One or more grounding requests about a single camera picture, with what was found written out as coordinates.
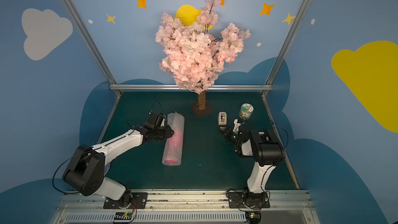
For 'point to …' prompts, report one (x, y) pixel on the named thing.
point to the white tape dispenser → (222, 118)
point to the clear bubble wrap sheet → (175, 116)
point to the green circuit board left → (123, 215)
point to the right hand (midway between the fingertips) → (222, 127)
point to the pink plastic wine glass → (173, 153)
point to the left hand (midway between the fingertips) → (173, 130)
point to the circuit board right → (253, 216)
